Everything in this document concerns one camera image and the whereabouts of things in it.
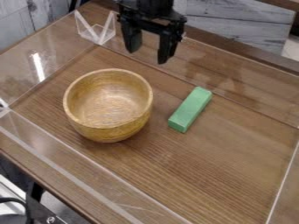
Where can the clear acrylic corner bracket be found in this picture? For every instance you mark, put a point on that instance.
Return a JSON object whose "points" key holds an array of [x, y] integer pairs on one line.
{"points": [[98, 34]]}

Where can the clear acrylic tray wall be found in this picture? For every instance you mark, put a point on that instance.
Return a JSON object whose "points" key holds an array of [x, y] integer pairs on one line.
{"points": [[227, 172]]}

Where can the green rectangular block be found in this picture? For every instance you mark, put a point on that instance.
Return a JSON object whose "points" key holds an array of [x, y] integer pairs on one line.
{"points": [[189, 109]]}

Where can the black table frame bracket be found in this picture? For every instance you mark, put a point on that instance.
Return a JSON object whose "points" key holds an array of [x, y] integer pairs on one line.
{"points": [[37, 213]]}

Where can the brown wooden bowl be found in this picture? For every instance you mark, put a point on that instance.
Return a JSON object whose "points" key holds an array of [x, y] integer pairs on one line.
{"points": [[107, 104]]}

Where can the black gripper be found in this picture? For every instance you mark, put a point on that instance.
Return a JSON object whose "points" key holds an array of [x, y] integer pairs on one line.
{"points": [[156, 17]]}

